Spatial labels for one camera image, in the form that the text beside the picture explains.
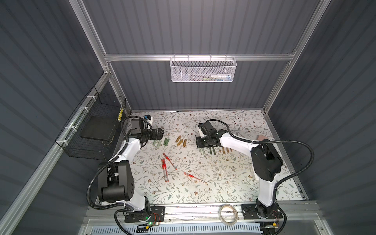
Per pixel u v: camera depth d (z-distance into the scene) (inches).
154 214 28.5
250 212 28.9
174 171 35.0
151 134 31.7
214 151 38.1
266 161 20.0
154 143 40.0
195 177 33.7
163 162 36.0
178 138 40.5
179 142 40.0
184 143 40.0
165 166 35.5
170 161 36.5
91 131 28.1
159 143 39.9
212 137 28.0
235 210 29.0
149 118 31.9
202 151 37.9
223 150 38.0
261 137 40.4
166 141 40.2
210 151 37.9
